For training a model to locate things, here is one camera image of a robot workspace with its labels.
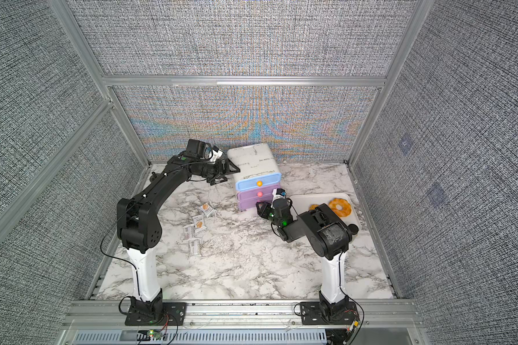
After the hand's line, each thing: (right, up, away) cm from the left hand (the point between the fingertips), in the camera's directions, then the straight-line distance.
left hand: (237, 171), depth 88 cm
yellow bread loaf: (+34, -16, +11) cm, 39 cm away
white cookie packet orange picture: (-18, -22, +7) cm, 29 cm away
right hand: (+9, -12, +10) cm, 18 cm away
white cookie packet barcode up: (-21, -26, +4) cm, 34 cm away
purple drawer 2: (+3, -13, +5) cm, 14 cm away
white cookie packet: (-17, -31, -1) cm, 36 cm away
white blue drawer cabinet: (+8, -1, -2) cm, 8 cm away
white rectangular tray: (+30, -15, +16) cm, 37 cm away
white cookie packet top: (-15, -17, +12) cm, 26 cm away
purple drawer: (+8, -9, +4) cm, 13 cm away
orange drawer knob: (+9, -5, -1) cm, 10 cm away
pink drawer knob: (+9, -9, +4) cm, 14 cm away
